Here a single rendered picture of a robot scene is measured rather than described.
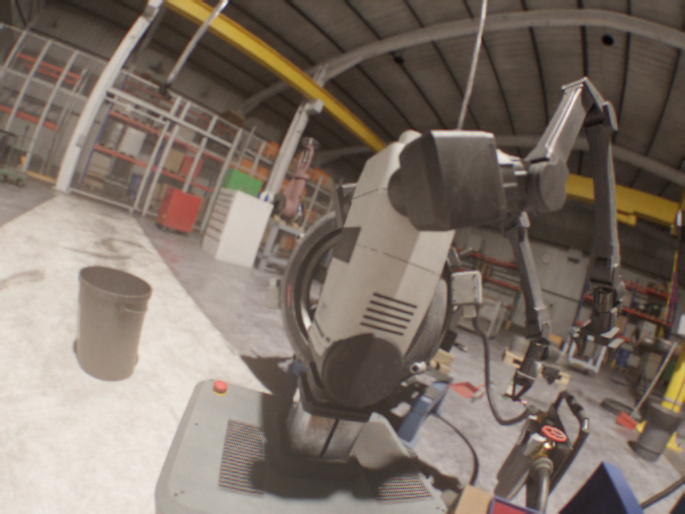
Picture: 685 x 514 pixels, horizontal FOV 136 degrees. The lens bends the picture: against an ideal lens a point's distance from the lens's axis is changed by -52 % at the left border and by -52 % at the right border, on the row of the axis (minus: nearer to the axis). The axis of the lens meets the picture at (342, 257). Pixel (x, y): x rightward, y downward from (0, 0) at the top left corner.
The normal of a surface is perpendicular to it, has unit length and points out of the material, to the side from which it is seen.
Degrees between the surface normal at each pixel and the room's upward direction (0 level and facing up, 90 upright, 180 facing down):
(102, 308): 93
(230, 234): 90
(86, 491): 0
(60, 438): 0
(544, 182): 90
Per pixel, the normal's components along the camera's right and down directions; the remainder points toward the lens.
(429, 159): -0.44, 0.19
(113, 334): 0.69, 0.30
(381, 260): 0.05, 0.03
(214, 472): 0.33, -0.94
